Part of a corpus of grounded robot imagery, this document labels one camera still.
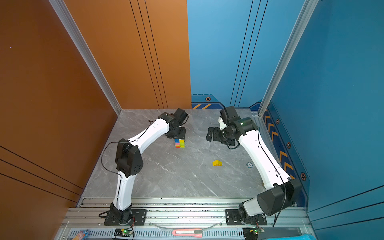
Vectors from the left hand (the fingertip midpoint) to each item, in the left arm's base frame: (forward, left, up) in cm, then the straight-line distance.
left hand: (181, 135), depth 93 cm
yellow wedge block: (-14, -23, -9) cm, 28 cm away
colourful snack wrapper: (-51, +41, -9) cm, 66 cm away
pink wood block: (-3, +3, -7) cm, 7 cm away
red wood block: (-3, +2, -9) cm, 10 cm away
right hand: (-12, -18, +13) cm, 25 cm away
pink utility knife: (-49, -10, -10) cm, 51 cm away
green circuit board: (-49, +24, -12) cm, 56 cm away
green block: (-2, -1, -7) cm, 8 cm away
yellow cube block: (-1, 0, -5) cm, 5 cm away
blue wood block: (-1, +3, -5) cm, 6 cm away
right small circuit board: (-48, -39, -10) cm, 63 cm away
